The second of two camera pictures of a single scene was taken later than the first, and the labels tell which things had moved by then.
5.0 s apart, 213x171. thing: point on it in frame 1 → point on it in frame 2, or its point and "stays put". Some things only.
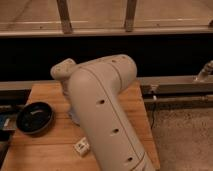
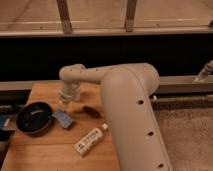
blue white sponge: [75, 118] → [64, 119]
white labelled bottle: [82, 146] stays put
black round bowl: [34, 117] stays put
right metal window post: [130, 15] stays put
